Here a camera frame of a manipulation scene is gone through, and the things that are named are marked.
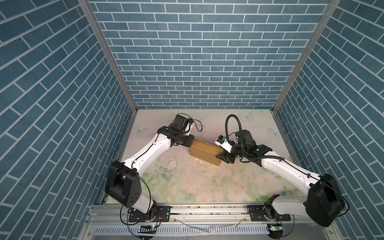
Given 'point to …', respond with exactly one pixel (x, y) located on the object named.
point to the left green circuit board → (147, 229)
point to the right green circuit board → (276, 227)
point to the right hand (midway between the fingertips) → (217, 149)
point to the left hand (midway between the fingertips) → (191, 140)
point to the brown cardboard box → (205, 151)
